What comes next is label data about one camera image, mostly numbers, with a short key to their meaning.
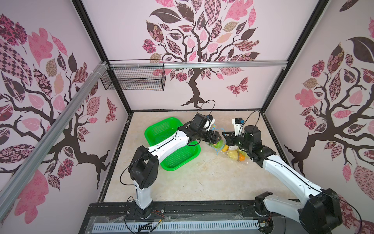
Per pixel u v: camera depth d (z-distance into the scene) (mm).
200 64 949
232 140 697
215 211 753
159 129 1014
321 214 389
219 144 854
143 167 468
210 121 684
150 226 715
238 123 685
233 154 890
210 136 728
